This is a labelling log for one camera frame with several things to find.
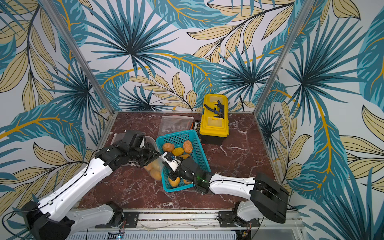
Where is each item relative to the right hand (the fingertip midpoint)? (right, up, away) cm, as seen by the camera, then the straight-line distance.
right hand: (163, 161), depth 74 cm
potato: (+5, -13, +6) cm, 15 cm away
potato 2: (-1, +5, +19) cm, 19 cm away
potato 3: (+5, +2, +19) cm, 19 cm away
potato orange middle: (+11, +5, +21) cm, 24 cm away
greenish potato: (-6, -9, +9) cm, 14 cm away
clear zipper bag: (-3, -2, 0) cm, 3 cm away
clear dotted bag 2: (+1, +19, +33) cm, 38 cm away
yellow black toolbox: (+27, +17, +16) cm, 36 cm away
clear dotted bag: (-38, +10, +29) cm, 48 cm away
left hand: (-1, +3, -2) cm, 4 cm away
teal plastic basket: (+5, +9, +24) cm, 26 cm away
